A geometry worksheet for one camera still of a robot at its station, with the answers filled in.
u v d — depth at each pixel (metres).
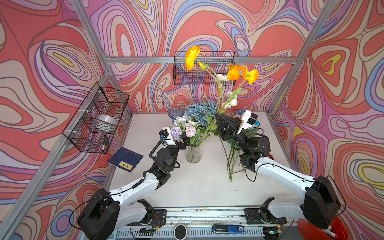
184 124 0.72
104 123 0.70
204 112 0.69
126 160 0.91
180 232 0.66
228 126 0.55
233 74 0.44
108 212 0.40
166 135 0.63
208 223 0.73
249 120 0.50
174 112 0.95
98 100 0.80
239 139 0.57
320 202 0.40
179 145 0.65
